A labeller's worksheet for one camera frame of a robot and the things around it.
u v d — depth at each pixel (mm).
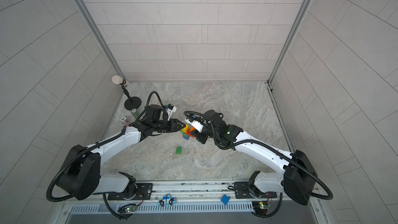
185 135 842
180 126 788
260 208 680
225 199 678
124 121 888
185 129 788
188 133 831
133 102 1037
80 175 404
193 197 708
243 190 719
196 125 643
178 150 827
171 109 769
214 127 560
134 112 929
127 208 654
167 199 679
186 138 886
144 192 706
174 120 732
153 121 668
